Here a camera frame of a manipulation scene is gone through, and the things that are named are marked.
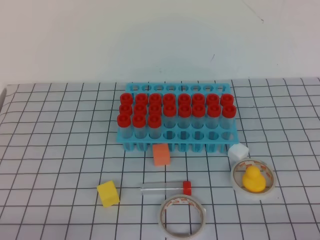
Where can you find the tape roll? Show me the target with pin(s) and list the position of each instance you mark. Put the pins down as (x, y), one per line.
(181, 217)
(238, 171)

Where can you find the blue test tube rack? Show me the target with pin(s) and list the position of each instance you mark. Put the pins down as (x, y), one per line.
(182, 139)

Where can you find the red-capped test tube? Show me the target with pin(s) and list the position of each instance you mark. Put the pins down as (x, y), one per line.
(167, 188)

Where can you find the right tape roll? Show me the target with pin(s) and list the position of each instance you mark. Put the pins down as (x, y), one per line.
(238, 171)

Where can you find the racked tube row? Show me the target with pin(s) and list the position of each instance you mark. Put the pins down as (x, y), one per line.
(226, 99)
(154, 126)
(140, 109)
(213, 115)
(141, 98)
(198, 115)
(184, 115)
(155, 99)
(139, 125)
(155, 109)
(126, 109)
(184, 99)
(169, 115)
(228, 116)
(169, 99)
(126, 98)
(198, 99)
(124, 125)
(212, 99)

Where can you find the white foam cube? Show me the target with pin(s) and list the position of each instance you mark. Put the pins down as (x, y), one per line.
(238, 152)

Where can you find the yellow rubber duck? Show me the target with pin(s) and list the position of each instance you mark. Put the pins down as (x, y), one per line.
(253, 180)

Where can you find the front tape roll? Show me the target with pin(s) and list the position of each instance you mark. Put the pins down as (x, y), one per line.
(181, 217)

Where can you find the orange foam cube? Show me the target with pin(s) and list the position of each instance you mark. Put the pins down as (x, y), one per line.
(161, 154)

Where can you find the yellow foam cube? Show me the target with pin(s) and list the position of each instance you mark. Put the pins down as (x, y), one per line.
(108, 194)

